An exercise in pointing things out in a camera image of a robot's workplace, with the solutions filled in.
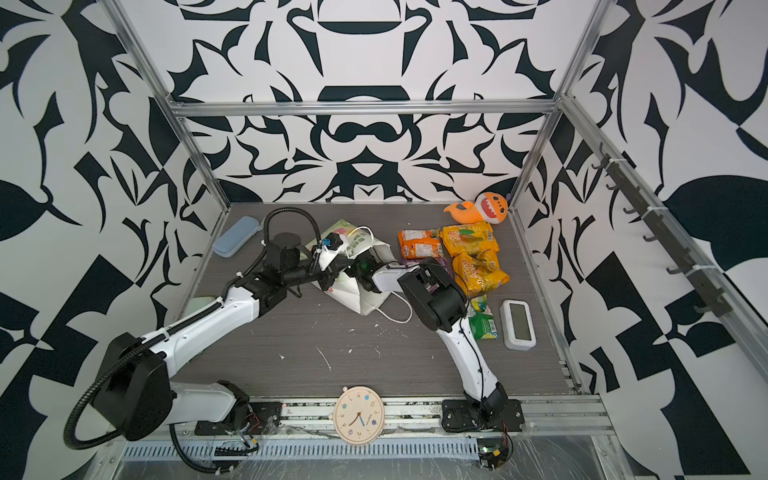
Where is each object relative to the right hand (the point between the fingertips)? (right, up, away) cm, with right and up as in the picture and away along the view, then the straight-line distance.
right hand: (329, 258), depth 99 cm
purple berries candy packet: (+38, -2, +5) cm, 38 cm away
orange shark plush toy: (+56, +17, +9) cm, 59 cm away
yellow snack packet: (+48, +7, +6) cm, 48 cm away
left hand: (+10, +3, -21) cm, 24 cm away
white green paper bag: (+3, -4, -27) cm, 27 cm away
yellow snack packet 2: (+47, -4, -7) cm, 48 cm away
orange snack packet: (+30, +5, +6) cm, 31 cm away
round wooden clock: (+12, -35, -27) cm, 46 cm away
